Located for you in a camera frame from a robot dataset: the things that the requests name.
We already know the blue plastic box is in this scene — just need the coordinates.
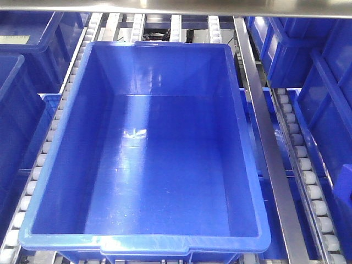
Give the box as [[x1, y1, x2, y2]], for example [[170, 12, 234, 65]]
[[332, 163, 352, 264]]

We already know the row of blue bins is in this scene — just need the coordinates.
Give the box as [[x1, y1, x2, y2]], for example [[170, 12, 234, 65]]
[[0, 10, 352, 261]]

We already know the steel roller flow rack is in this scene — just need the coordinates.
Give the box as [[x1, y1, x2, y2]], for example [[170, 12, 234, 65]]
[[0, 0, 352, 264]]

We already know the large open blue bin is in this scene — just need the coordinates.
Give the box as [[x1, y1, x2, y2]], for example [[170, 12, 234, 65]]
[[18, 40, 272, 264]]

